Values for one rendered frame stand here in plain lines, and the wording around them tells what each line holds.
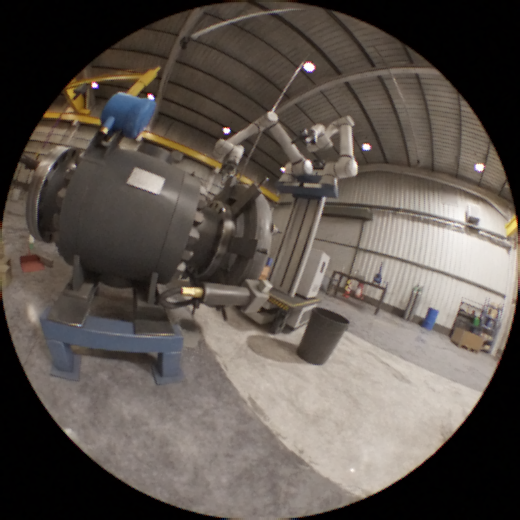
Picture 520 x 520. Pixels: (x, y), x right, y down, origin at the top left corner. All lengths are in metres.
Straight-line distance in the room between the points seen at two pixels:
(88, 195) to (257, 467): 0.99
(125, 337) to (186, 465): 0.45
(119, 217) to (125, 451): 0.72
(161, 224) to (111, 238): 0.19
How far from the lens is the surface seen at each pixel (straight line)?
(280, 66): 8.76
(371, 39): 7.79
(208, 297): 0.54
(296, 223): 1.73
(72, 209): 0.63
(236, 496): 0.65
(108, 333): 0.61
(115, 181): 0.61
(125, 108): 0.69
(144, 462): 0.64
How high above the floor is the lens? 0.63
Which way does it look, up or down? 3 degrees down
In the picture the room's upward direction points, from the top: 19 degrees clockwise
